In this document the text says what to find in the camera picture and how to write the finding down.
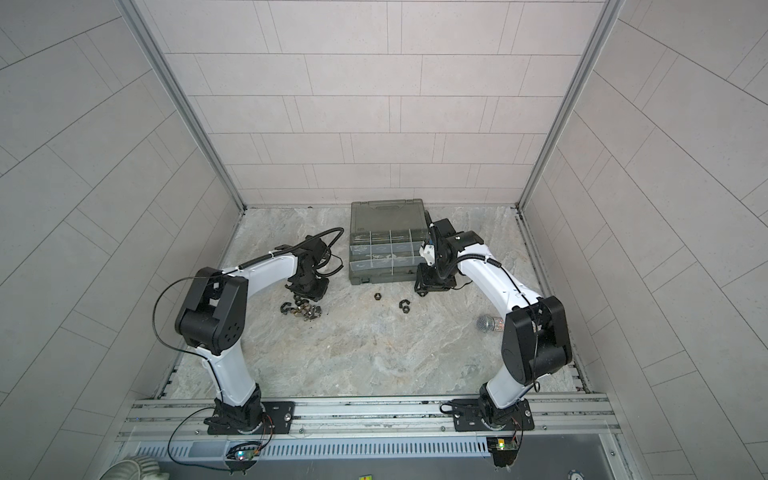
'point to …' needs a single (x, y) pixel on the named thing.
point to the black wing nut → (400, 304)
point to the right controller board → (503, 449)
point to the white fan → (133, 468)
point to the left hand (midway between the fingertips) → (326, 290)
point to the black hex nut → (377, 296)
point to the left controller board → (243, 455)
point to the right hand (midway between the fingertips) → (420, 286)
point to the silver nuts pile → (302, 309)
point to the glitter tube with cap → (488, 324)
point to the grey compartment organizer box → (385, 238)
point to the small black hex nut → (406, 309)
